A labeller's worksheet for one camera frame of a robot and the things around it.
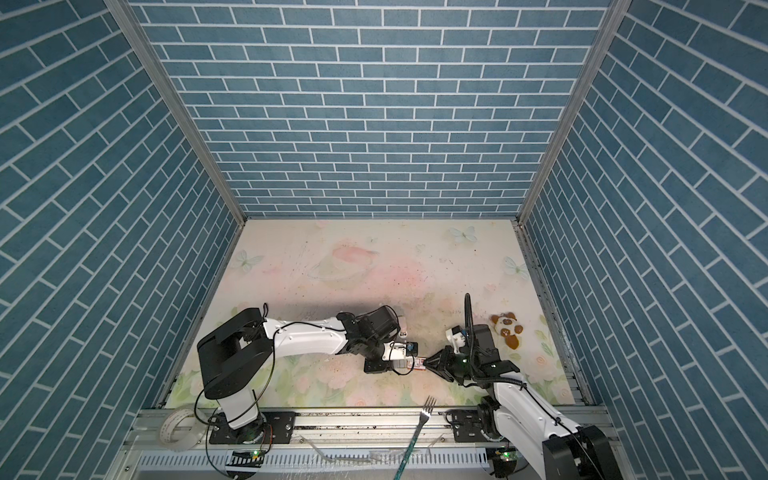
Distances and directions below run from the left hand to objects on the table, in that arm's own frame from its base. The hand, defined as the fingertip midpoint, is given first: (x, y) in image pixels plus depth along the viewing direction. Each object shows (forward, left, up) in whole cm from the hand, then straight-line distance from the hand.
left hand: (392, 362), depth 85 cm
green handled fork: (-13, -9, +1) cm, 16 cm away
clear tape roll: (-15, +54, -3) cm, 56 cm away
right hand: (-1, -9, +3) cm, 9 cm away
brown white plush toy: (+8, -34, +4) cm, 36 cm away
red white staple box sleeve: (-1, -7, 0) cm, 7 cm away
